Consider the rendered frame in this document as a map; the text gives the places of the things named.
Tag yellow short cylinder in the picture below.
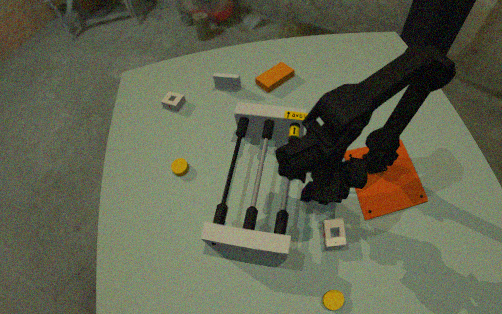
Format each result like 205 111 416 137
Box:
171 158 189 176
322 290 344 310

